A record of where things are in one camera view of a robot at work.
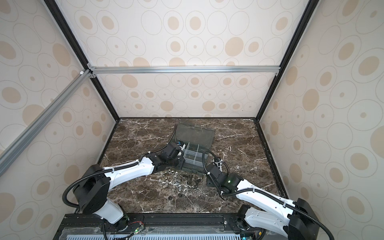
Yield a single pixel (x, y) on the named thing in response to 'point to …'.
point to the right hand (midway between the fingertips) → (211, 176)
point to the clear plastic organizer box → (195, 141)
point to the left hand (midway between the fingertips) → (187, 159)
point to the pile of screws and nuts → (181, 184)
